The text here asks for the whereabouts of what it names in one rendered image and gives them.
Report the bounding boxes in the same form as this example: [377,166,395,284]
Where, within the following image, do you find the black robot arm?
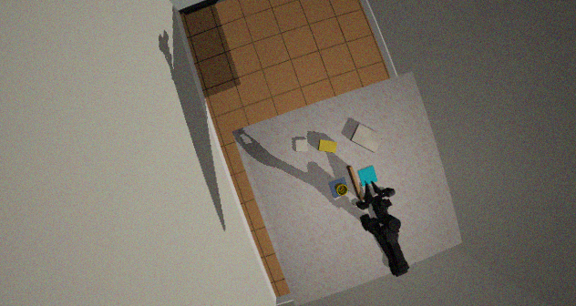
[359,199,409,277]

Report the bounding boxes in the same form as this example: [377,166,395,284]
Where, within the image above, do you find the tan long flat bar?
[346,166,364,200]

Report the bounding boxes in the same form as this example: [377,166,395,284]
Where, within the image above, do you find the beige flat square block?
[350,124,383,153]

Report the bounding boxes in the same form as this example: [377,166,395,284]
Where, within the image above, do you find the yellow rectangular block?
[318,139,337,153]

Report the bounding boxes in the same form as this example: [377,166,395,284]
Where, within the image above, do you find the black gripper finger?
[364,183,374,200]
[371,181,386,195]

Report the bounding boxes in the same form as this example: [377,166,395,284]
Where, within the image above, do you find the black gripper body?
[356,188,396,215]

